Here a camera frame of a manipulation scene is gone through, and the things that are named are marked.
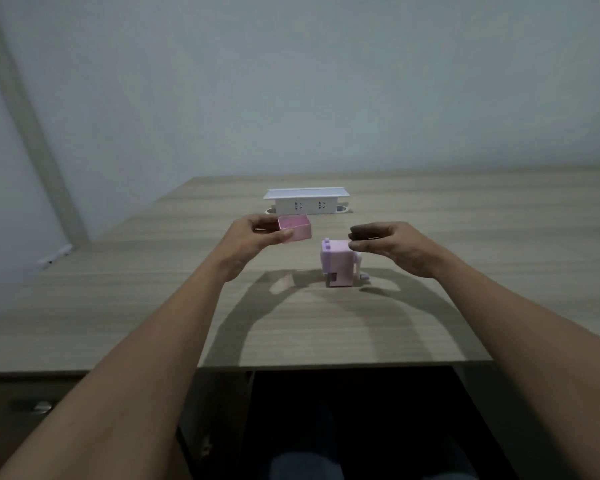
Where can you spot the person's left hand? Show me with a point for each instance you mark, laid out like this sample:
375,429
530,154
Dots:
245,244

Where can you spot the person's right hand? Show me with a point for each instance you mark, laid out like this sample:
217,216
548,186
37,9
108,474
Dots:
405,244

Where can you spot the pink sharpener shavings drawer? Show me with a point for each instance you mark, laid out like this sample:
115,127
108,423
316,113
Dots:
300,232

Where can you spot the pink pencil sharpener body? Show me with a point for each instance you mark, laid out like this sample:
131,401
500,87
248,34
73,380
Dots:
336,264

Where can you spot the person's left forearm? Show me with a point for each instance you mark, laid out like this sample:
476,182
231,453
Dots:
130,374

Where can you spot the person's right forearm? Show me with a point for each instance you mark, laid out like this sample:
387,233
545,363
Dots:
540,344

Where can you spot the person's left leg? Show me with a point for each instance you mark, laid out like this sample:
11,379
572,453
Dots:
300,467

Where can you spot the person's leg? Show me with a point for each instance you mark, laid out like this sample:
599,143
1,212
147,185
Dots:
300,467
455,475

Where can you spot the person's right leg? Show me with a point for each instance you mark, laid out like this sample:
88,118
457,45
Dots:
455,475

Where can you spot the white power socket box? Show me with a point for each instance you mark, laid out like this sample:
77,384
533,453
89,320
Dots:
305,199

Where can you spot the white floor trim piece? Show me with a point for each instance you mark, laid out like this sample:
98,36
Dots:
55,255

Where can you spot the dark drawer lock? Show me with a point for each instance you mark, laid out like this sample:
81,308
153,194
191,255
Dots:
35,407

